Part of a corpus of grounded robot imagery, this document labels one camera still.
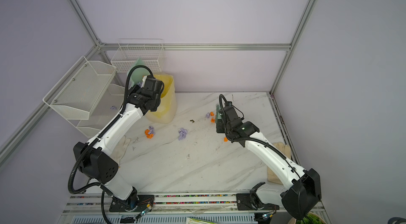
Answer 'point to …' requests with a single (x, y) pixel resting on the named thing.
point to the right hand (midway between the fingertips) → (220, 121)
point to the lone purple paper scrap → (182, 133)
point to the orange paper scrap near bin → (148, 136)
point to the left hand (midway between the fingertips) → (125, 91)
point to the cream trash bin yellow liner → (166, 111)
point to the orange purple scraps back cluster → (210, 115)
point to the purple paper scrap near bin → (151, 130)
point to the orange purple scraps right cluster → (225, 139)
